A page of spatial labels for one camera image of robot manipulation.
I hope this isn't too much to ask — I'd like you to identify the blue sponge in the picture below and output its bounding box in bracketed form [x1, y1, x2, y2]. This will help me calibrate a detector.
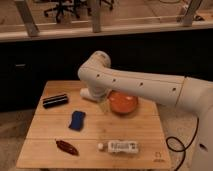
[69, 111, 86, 131]

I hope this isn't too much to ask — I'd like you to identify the orange ceramic bowl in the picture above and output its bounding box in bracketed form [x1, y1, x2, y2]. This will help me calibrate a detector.
[108, 91, 138, 115]

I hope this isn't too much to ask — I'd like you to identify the black rectangular case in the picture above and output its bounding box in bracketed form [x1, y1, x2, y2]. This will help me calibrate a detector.
[42, 94, 69, 109]

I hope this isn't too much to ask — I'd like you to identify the white paper cup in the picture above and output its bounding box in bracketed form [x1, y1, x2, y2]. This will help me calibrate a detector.
[80, 88, 97, 102]

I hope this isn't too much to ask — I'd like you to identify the white plastic bottle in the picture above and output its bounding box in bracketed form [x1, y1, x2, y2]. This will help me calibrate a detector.
[97, 140, 139, 154]

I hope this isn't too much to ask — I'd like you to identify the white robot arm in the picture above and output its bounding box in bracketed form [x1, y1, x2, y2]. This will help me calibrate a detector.
[78, 51, 213, 171]

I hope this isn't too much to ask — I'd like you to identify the wooden folding table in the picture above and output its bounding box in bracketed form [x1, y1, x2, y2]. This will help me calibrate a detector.
[17, 81, 171, 170]

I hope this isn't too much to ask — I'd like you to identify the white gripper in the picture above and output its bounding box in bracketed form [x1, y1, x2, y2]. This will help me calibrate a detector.
[88, 88, 110, 114]

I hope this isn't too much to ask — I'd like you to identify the dark red chili pepper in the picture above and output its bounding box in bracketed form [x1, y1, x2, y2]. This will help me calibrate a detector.
[56, 140, 79, 156]

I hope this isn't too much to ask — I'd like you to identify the black power cable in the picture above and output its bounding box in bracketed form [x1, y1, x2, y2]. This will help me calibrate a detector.
[165, 116, 200, 171]

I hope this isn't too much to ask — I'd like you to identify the black office chair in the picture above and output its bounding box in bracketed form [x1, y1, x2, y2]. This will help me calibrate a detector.
[42, 0, 114, 24]

